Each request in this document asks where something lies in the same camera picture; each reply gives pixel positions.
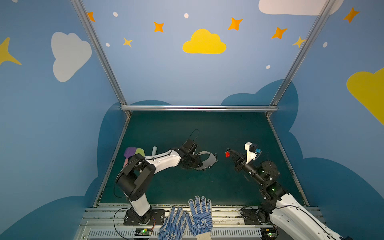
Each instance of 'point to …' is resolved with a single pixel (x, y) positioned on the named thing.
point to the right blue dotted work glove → (202, 222)
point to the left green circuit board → (143, 231)
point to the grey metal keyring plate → (208, 162)
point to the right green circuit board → (268, 233)
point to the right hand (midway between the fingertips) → (232, 149)
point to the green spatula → (140, 151)
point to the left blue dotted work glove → (174, 227)
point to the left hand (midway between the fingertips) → (202, 165)
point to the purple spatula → (128, 151)
